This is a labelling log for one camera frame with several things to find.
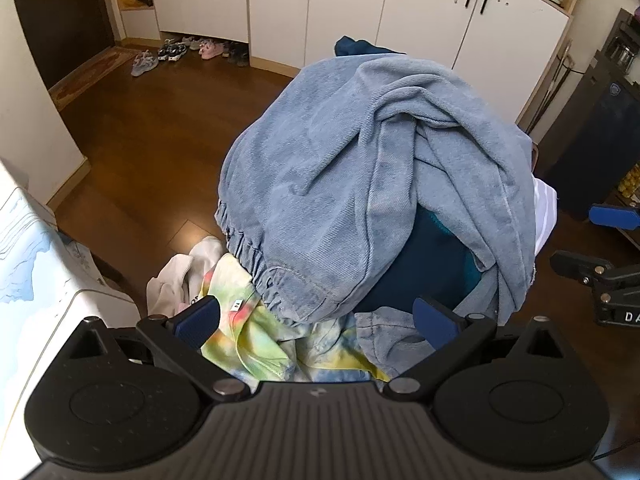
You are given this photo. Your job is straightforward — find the black appliance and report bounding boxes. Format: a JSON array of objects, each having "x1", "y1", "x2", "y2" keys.
[{"x1": 544, "y1": 7, "x2": 640, "y2": 222}]

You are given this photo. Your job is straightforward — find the tie-dye shirt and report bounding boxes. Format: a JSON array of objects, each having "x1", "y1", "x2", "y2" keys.
[{"x1": 200, "y1": 252, "x2": 391, "y2": 386}]

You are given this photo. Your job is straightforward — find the brown doormat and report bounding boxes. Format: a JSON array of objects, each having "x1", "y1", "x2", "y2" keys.
[{"x1": 47, "y1": 45, "x2": 139, "y2": 112}]

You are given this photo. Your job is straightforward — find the long thin pole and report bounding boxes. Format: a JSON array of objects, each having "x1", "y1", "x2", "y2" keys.
[{"x1": 525, "y1": 39, "x2": 577, "y2": 132}]

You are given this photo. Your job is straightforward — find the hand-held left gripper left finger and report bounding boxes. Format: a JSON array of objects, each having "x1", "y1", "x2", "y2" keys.
[{"x1": 67, "y1": 295, "x2": 259, "y2": 404}]

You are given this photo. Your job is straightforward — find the open wooden shelf niche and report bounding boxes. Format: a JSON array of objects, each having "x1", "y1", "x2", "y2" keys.
[{"x1": 112, "y1": 0, "x2": 162, "y2": 42}]

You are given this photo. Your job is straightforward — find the light blue denim pants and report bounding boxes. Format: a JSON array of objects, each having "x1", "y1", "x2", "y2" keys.
[{"x1": 215, "y1": 52, "x2": 539, "y2": 326}]

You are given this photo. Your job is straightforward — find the white striped garment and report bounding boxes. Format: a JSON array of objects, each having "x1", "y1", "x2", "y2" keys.
[{"x1": 529, "y1": 177, "x2": 559, "y2": 257}]

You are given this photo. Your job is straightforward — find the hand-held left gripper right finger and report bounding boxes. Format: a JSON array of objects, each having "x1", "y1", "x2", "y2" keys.
[{"x1": 381, "y1": 296, "x2": 574, "y2": 404}]

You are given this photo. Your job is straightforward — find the dark blue sweatshirt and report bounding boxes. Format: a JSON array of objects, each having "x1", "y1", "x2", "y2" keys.
[{"x1": 334, "y1": 36, "x2": 483, "y2": 317}]

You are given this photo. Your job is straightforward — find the pile of yellow fruits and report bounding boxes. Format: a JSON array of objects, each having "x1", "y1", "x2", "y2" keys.
[{"x1": 617, "y1": 164, "x2": 640, "y2": 197}]

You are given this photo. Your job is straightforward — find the row of shoes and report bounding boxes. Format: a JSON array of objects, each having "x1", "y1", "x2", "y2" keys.
[{"x1": 131, "y1": 34, "x2": 252, "y2": 77}]

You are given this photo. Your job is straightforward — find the small denim garment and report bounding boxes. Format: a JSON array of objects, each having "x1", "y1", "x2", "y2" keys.
[{"x1": 355, "y1": 309, "x2": 432, "y2": 379}]

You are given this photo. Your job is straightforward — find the dark brown door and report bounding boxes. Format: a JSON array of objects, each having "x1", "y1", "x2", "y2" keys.
[{"x1": 10, "y1": 0, "x2": 122, "y2": 92}]

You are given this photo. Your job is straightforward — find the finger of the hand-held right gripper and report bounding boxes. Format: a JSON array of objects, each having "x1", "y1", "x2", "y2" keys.
[
  {"x1": 550, "y1": 251, "x2": 640, "y2": 287},
  {"x1": 588, "y1": 203, "x2": 640, "y2": 232}
]

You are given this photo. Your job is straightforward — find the cream garment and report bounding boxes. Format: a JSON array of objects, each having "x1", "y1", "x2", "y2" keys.
[{"x1": 146, "y1": 236, "x2": 226, "y2": 322}]

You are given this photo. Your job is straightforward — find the white cabinet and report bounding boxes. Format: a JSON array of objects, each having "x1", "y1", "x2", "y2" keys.
[{"x1": 159, "y1": 0, "x2": 572, "y2": 128}]

